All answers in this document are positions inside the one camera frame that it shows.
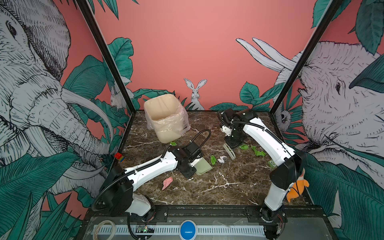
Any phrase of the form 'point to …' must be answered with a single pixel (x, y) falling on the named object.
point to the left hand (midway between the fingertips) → (189, 169)
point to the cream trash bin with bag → (167, 117)
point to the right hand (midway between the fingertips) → (230, 144)
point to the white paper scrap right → (221, 159)
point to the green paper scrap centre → (213, 159)
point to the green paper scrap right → (244, 146)
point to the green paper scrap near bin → (173, 144)
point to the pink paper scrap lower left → (167, 182)
